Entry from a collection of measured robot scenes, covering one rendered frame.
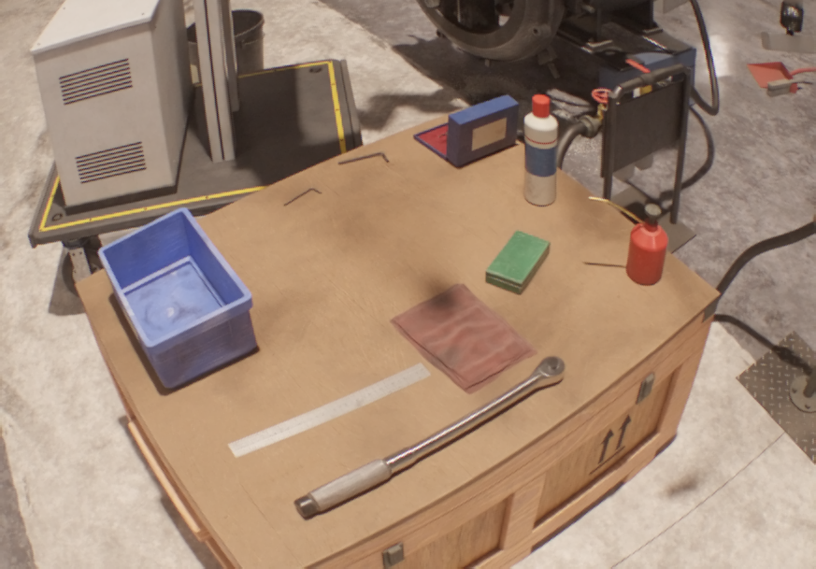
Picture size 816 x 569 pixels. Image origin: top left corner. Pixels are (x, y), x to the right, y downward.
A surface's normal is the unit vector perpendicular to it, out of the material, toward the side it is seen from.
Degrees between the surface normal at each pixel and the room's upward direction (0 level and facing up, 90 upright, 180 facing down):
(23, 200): 0
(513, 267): 0
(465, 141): 97
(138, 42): 90
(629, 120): 90
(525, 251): 0
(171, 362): 90
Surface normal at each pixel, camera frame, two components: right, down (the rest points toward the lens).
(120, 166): 0.13, 0.64
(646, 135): 0.57, 0.51
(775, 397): -0.05, -0.76
